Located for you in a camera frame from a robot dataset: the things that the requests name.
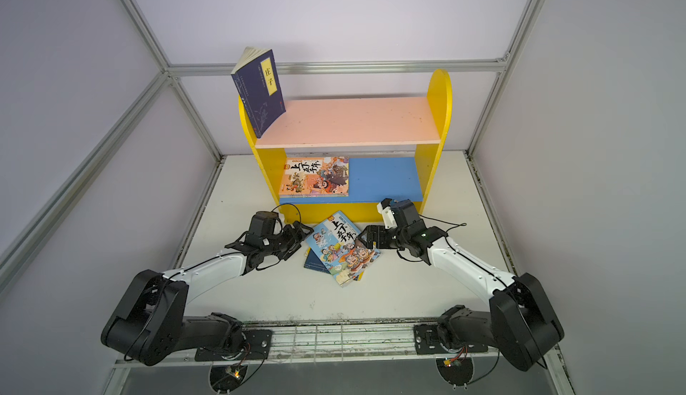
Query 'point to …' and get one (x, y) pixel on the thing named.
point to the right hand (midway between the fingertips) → (371, 233)
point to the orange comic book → (315, 177)
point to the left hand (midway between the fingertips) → (306, 229)
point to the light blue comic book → (334, 240)
